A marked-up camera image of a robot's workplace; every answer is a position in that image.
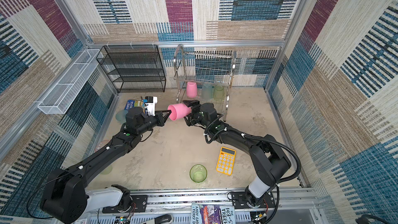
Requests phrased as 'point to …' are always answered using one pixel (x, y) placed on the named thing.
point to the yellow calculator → (226, 160)
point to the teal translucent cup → (207, 92)
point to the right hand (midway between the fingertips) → (180, 108)
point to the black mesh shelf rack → (133, 68)
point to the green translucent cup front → (198, 173)
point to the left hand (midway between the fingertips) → (171, 109)
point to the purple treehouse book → (212, 214)
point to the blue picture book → (132, 103)
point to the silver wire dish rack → (204, 76)
